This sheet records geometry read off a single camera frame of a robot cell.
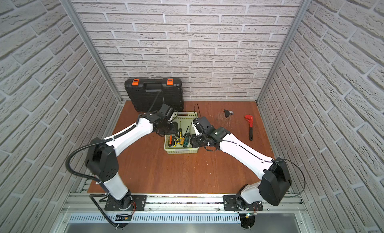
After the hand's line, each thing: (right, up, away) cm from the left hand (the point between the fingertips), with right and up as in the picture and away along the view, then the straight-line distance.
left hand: (176, 128), depth 87 cm
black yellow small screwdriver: (+1, -4, +12) cm, 12 cm away
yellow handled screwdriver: (+3, -8, +8) cm, 12 cm away
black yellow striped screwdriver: (0, -8, +7) cm, 11 cm away
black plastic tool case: (-20, +22, +9) cm, 31 cm away
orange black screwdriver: (-5, -8, +8) cm, 12 cm away
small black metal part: (+36, +9, +23) cm, 43 cm away
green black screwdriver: (+6, -8, +8) cm, 12 cm away
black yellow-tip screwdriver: (-2, -10, +7) cm, 12 cm away
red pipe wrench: (+52, +4, +19) cm, 55 cm away
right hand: (+10, -6, -8) cm, 14 cm away
